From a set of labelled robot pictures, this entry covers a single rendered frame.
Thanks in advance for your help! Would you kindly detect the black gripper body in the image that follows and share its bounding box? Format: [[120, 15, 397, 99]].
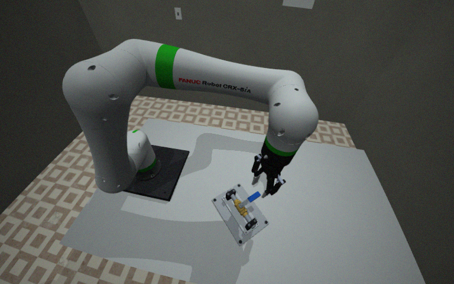
[[260, 157, 284, 178]]

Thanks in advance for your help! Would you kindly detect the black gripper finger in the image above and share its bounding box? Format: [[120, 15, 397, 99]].
[[262, 172, 286, 198], [251, 154, 264, 185]]

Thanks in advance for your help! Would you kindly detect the brass ball valve with blue handle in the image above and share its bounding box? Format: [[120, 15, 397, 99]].
[[222, 189, 261, 234]]

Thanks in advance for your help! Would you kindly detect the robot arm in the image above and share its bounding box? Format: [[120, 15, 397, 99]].
[[62, 39, 319, 193]]

